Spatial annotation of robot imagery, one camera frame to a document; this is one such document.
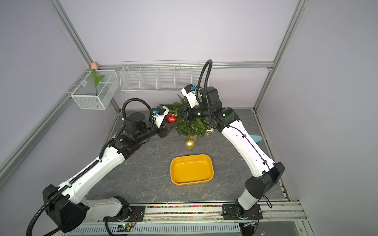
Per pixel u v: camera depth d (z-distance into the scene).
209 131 0.78
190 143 0.79
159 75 0.98
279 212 0.76
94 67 0.89
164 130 0.62
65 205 0.37
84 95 0.80
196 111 0.59
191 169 0.90
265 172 0.41
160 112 0.58
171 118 0.68
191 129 0.83
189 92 0.58
